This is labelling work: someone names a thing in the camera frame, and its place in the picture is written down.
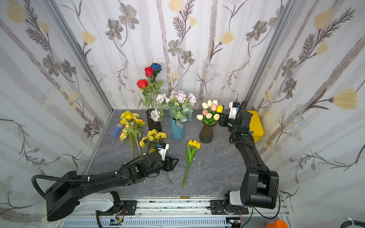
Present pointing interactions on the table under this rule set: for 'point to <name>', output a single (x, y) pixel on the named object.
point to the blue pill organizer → (116, 130)
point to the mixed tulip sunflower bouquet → (210, 113)
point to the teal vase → (177, 133)
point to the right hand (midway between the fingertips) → (221, 112)
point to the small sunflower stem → (151, 151)
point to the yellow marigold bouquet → (178, 104)
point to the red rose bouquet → (149, 87)
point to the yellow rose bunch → (132, 126)
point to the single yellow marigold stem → (161, 135)
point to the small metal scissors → (113, 143)
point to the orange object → (276, 223)
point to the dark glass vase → (206, 135)
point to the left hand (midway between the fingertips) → (177, 159)
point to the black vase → (153, 125)
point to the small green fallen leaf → (200, 162)
